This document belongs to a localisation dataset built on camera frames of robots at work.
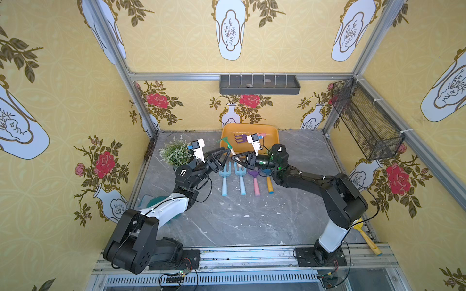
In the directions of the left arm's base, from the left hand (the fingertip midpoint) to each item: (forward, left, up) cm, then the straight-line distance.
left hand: (230, 152), depth 72 cm
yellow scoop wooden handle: (-22, -58, -28) cm, 68 cm away
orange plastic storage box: (+36, -27, -26) cm, 52 cm away
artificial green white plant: (+9, +25, -11) cm, 29 cm away
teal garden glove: (-6, +41, -30) cm, 51 cm away
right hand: (-1, -1, -6) cm, 6 cm away
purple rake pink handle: (-1, -13, -28) cm, 31 cm away
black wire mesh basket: (+12, -67, -2) cm, 68 cm away
